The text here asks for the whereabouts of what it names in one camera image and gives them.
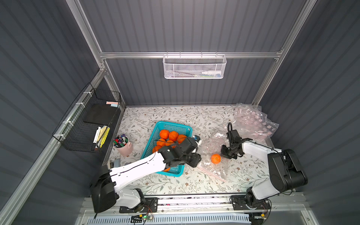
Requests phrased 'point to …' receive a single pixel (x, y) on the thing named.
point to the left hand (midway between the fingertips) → (199, 158)
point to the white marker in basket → (97, 134)
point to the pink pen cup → (121, 143)
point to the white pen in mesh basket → (219, 72)
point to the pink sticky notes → (110, 102)
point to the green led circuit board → (138, 219)
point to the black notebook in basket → (101, 113)
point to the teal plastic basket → (187, 130)
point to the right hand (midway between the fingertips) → (223, 154)
